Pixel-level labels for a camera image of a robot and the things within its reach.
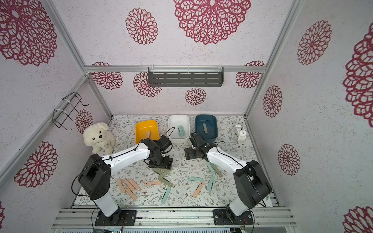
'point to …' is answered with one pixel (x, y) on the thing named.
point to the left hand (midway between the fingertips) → (164, 167)
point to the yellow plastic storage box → (148, 129)
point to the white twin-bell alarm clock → (238, 133)
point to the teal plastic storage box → (206, 124)
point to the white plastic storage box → (174, 121)
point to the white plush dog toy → (97, 136)
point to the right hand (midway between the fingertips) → (191, 151)
